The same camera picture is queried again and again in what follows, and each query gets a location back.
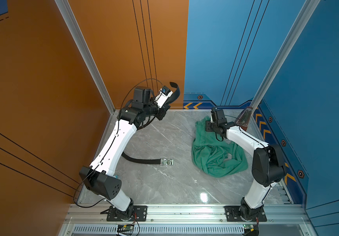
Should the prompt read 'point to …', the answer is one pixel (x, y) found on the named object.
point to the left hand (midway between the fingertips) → (168, 103)
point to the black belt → (163, 162)
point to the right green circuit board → (248, 226)
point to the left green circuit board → (125, 227)
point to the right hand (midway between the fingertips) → (209, 124)
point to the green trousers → (215, 156)
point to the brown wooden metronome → (243, 118)
